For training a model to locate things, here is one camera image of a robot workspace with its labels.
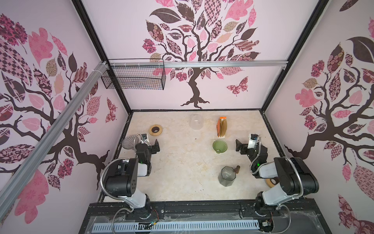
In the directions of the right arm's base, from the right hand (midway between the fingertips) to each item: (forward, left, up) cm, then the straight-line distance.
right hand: (244, 138), depth 92 cm
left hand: (0, +62, -2) cm, 62 cm away
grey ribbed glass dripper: (+2, +78, -5) cm, 78 cm away
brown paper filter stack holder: (+11, +13, -2) cm, 17 cm away
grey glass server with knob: (-24, +15, 0) cm, 29 cm away
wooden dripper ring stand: (+14, +62, -8) cm, 63 cm away
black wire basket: (+36, +65, +26) cm, 78 cm away
